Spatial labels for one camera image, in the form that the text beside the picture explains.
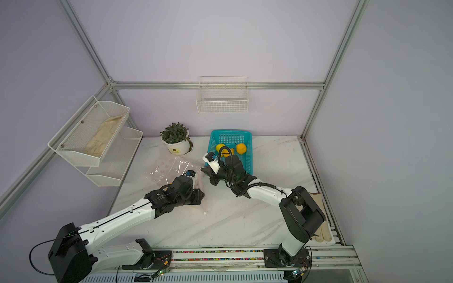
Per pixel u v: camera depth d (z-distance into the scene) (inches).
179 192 23.9
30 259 16.4
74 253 15.1
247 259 29.4
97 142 30.2
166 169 40.4
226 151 24.7
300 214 18.0
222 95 42.2
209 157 27.1
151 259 26.8
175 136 37.7
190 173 29.2
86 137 30.1
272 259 28.9
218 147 43.2
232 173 26.0
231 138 45.0
